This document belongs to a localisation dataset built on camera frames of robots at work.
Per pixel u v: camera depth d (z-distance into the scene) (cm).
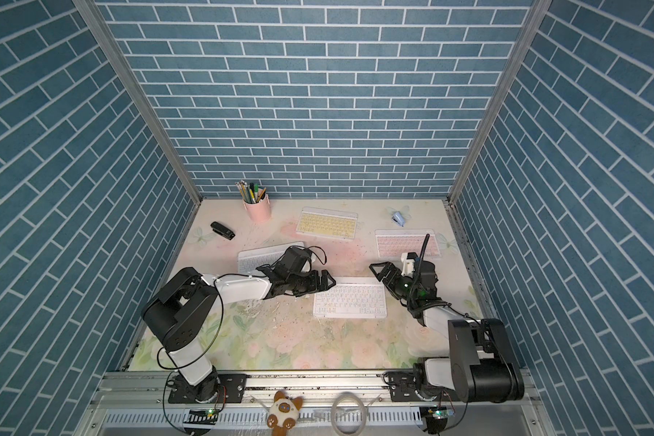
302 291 81
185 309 48
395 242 105
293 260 73
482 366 43
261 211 109
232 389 74
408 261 84
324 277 83
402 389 74
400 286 80
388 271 81
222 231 107
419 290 71
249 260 98
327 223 112
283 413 68
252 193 106
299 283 79
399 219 111
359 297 91
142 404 74
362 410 70
